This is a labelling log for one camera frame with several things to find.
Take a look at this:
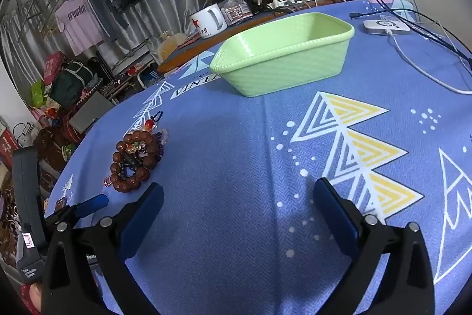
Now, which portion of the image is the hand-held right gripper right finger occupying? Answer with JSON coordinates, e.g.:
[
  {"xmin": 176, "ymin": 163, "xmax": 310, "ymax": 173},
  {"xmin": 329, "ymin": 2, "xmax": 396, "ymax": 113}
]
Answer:
[{"xmin": 313, "ymin": 178, "xmax": 436, "ymax": 315}]

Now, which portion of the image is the red bead keychain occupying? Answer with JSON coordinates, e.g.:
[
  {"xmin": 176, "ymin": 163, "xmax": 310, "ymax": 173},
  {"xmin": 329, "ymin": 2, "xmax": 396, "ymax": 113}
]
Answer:
[{"xmin": 145, "ymin": 110, "xmax": 165, "ymax": 132}]

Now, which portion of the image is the blue printed tablecloth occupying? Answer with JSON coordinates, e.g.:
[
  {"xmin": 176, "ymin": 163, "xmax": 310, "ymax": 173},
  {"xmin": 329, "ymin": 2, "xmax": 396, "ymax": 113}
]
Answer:
[{"xmin": 45, "ymin": 0, "xmax": 472, "ymax": 315}]

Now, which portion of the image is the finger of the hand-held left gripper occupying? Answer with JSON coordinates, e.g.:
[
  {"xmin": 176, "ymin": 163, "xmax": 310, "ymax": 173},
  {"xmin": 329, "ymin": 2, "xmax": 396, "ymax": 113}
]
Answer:
[{"xmin": 44, "ymin": 193, "xmax": 110, "ymax": 228}]

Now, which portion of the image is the grey laptop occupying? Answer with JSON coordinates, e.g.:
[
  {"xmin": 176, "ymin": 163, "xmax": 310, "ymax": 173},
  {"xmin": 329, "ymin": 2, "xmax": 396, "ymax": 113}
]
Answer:
[{"xmin": 69, "ymin": 92, "xmax": 115, "ymax": 134}]

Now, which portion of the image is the purple crystal bead bracelet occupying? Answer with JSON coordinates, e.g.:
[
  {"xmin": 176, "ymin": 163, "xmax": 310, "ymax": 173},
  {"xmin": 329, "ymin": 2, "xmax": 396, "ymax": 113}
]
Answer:
[{"xmin": 154, "ymin": 128, "xmax": 171, "ymax": 154}]

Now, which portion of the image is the green plastic basket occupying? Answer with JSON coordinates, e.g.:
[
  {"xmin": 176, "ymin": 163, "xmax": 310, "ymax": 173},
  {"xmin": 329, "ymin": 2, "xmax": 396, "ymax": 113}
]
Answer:
[{"xmin": 209, "ymin": 12, "xmax": 355, "ymax": 99}]

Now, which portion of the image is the white enamel mug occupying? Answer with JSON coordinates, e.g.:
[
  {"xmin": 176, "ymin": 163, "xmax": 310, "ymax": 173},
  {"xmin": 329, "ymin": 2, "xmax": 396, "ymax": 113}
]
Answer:
[{"xmin": 189, "ymin": 4, "xmax": 228, "ymax": 39}]

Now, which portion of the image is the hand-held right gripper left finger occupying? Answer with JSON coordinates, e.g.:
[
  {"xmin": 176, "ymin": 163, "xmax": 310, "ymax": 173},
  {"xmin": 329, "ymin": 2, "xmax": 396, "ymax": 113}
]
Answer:
[{"xmin": 40, "ymin": 182, "xmax": 165, "ymax": 315}]

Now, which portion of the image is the dark bead bracelet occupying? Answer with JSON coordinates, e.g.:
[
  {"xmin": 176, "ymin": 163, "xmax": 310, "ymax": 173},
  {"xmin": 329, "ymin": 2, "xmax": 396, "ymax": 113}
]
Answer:
[{"xmin": 123, "ymin": 153, "xmax": 148, "ymax": 172}]

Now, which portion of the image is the white cable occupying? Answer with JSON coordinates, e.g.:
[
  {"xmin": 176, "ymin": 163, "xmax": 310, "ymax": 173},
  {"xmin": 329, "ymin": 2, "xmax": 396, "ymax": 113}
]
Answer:
[{"xmin": 386, "ymin": 29, "xmax": 472, "ymax": 95}]

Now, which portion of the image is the pink bag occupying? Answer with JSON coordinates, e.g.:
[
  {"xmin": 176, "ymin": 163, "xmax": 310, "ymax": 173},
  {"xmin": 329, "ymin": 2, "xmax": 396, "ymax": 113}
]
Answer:
[{"xmin": 43, "ymin": 53, "xmax": 65, "ymax": 80}]

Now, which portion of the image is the black cable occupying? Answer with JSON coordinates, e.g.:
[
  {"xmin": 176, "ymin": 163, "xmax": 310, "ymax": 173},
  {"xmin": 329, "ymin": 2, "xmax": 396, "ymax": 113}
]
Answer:
[{"xmin": 350, "ymin": 12, "xmax": 472, "ymax": 61}]

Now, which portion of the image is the clear plastic bag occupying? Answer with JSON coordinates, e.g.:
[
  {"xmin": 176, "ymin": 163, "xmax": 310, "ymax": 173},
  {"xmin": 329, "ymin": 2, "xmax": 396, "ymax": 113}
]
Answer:
[{"xmin": 221, "ymin": 0, "xmax": 259, "ymax": 25}]

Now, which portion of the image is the dark green duffel bag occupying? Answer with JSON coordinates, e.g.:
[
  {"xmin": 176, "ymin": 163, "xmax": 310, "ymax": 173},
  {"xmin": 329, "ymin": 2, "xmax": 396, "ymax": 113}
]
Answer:
[{"xmin": 48, "ymin": 62, "xmax": 95, "ymax": 107}]

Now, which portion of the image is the green plastic bag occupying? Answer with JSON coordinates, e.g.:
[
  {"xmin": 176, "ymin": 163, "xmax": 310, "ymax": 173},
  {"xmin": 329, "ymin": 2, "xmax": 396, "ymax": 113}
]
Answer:
[{"xmin": 31, "ymin": 80, "xmax": 47, "ymax": 107}]

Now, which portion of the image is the person's left hand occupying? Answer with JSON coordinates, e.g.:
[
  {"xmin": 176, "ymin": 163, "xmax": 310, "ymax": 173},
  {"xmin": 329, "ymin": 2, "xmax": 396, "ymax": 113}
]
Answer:
[{"xmin": 21, "ymin": 282, "xmax": 42, "ymax": 315}]

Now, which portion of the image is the small white portable device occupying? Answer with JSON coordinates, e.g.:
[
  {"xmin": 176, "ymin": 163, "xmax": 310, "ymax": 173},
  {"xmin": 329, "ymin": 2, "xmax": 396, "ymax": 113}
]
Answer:
[{"xmin": 363, "ymin": 19, "xmax": 412, "ymax": 35}]

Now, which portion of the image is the pink t-shirt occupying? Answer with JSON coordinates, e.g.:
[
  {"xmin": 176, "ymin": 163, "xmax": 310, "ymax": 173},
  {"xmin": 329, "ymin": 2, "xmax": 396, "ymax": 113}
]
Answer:
[{"xmin": 55, "ymin": 0, "xmax": 106, "ymax": 56}]

